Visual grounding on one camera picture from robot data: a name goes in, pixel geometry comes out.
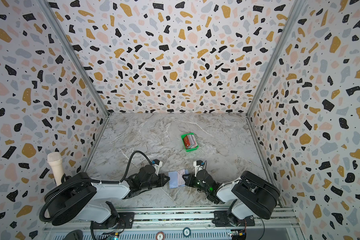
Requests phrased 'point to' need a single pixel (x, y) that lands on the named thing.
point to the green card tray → (189, 149)
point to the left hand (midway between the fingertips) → (173, 177)
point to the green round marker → (186, 232)
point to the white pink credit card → (181, 181)
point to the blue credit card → (173, 179)
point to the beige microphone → (55, 159)
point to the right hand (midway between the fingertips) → (181, 174)
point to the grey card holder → (186, 172)
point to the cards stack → (190, 141)
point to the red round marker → (160, 235)
